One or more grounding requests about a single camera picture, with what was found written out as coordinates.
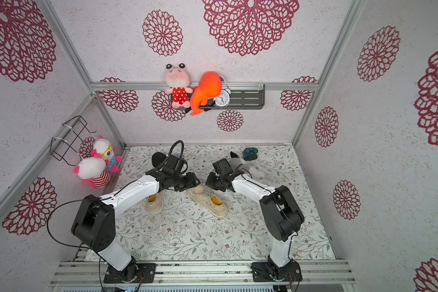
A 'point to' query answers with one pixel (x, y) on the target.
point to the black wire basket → (70, 148)
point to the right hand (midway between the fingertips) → (205, 180)
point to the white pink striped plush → (92, 170)
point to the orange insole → (214, 199)
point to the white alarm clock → (223, 99)
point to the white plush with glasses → (103, 149)
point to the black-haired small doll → (157, 158)
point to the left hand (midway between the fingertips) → (197, 184)
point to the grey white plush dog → (243, 166)
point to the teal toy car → (250, 153)
